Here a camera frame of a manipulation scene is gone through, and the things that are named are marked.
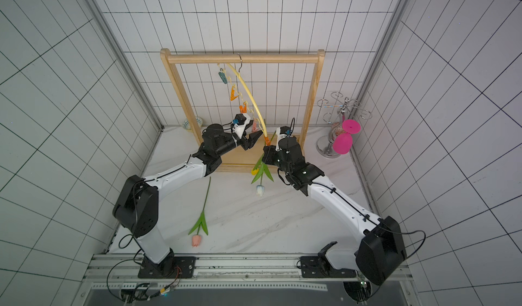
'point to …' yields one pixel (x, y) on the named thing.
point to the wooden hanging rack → (249, 158)
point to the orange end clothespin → (268, 142)
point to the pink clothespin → (255, 127)
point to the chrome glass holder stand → (325, 146)
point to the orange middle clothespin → (243, 109)
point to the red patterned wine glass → (339, 130)
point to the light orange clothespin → (233, 96)
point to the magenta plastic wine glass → (342, 142)
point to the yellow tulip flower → (255, 171)
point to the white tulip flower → (260, 188)
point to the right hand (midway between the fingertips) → (255, 149)
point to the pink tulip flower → (196, 239)
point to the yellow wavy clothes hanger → (264, 130)
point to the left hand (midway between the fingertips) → (256, 128)
